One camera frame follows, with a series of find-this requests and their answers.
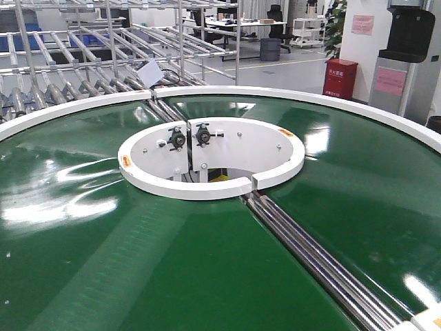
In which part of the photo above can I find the round green belt conveyor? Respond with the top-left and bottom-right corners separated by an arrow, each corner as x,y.
0,85 -> 441,331

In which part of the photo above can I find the white shelf cart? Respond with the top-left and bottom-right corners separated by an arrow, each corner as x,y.
291,17 -> 327,48

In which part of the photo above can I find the small white box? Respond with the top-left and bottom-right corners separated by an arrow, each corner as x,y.
136,58 -> 165,88

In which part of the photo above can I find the grey plastic crate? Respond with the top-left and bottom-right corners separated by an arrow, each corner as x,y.
259,37 -> 283,62

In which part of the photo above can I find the white office desk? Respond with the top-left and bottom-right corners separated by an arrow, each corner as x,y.
182,17 -> 289,63

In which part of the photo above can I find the red fire equipment box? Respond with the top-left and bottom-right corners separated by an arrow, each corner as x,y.
322,57 -> 359,101

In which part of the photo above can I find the black office chair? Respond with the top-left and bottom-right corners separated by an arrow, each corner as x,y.
267,3 -> 296,54

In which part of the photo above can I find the tall green plant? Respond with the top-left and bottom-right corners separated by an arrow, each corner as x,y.
323,0 -> 348,60

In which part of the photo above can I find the pink paper sign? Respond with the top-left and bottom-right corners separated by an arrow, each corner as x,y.
351,14 -> 376,36
374,67 -> 407,97

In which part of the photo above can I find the steel roller flow rack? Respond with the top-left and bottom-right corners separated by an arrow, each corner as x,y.
0,0 -> 242,120

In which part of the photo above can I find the blue plastic bin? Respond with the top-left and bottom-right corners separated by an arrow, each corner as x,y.
0,23 -> 44,52

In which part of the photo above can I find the grey and black machine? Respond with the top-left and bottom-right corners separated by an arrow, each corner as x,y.
368,0 -> 437,117

